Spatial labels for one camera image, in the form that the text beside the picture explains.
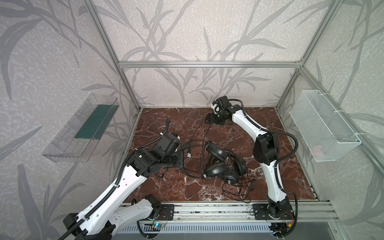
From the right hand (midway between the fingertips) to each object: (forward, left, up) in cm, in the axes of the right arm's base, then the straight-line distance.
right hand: (210, 116), depth 98 cm
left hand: (-33, +12, +11) cm, 37 cm away
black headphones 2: (-38, -11, -5) cm, 40 cm away
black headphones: (-36, -2, +17) cm, 40 cm away
